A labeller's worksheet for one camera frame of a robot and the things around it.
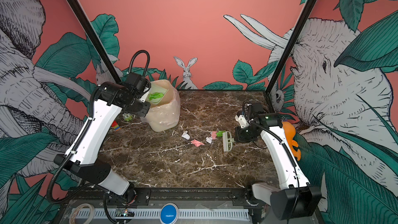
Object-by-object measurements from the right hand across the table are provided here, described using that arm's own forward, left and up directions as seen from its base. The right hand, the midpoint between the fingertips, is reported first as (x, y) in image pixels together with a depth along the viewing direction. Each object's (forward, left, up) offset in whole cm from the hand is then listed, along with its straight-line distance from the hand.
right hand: (234, 136), depth 74 cm
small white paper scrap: (+8, +12, -19) cm, 24 cm away
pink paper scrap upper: (+11, +9, -19) cm, 24 cm away
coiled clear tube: (-32, +73, -17) cm, 82 cm away
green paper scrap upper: (+11, +5, -19) cm, 23 cm away
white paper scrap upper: (+10, +27, -19) cm, 34 cm away
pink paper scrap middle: (+5, +19, -20) cm, 28 cm away
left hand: (+8, +44, +12) cm, 46 cm away
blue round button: (-30, +30, -18) cm, 46 cm away
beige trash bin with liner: (+13, +35, +1) cm, 37 cm away
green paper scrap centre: (+15, +39, +13) cm, 44 cm away
